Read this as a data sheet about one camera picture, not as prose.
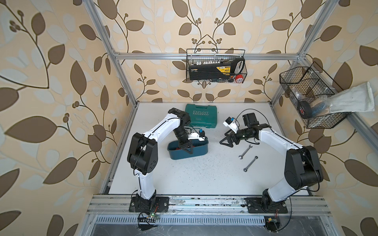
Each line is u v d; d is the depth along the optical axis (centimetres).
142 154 49
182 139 73
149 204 65
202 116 107
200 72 84
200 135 75
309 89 81
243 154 91
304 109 67
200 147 79
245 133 75
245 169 86
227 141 77
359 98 57
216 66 82
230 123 79
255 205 72
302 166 45
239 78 87
